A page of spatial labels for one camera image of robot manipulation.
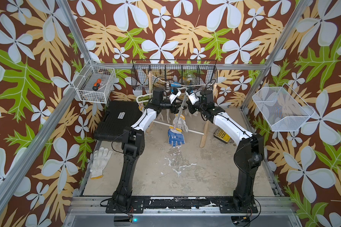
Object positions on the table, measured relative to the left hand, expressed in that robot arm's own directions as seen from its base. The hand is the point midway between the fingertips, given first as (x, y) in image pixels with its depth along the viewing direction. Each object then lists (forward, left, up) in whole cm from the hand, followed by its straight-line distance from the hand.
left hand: (185, 102), depth 90 cm
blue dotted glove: (-21, +7, -9) cm, 24 cm away
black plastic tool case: (+2, +50, -17) cm, 53 cm away
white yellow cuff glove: (-10, +2, -10) cm, 14 cm away
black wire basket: (+21, +14, +9) cm, 27 cm away
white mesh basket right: (-8, -56, +3) cm, 57 cm away
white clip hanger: (-4, +2, +9) cm, 10 cm away
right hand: (+1, -1, +1) cm, 2 cm away
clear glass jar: (+12, -3, +9) cm, 15 cm away
